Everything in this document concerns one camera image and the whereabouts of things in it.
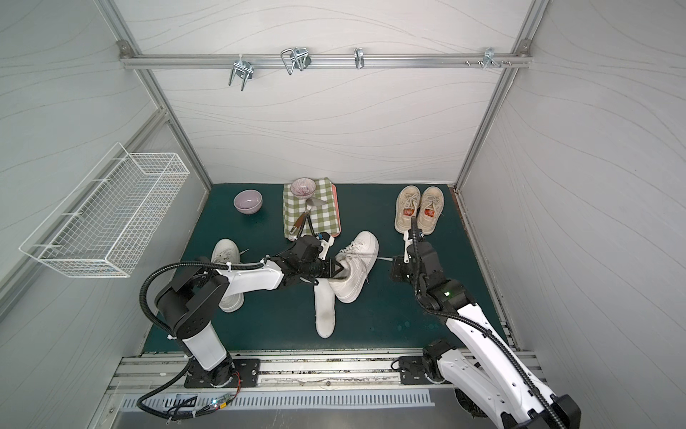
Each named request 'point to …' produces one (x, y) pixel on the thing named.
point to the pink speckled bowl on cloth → (303, 188)
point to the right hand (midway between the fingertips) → (396, 256)
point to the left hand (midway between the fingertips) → (344, 267)
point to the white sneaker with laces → (226, 250)
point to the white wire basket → (97, 230)
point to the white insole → (325, 307)
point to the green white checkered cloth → (323, 217)
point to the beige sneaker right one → (432, 201)
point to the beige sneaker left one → (407, 206)
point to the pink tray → (338, 213)
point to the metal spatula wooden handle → (309, 203)
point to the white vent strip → (284, 399)
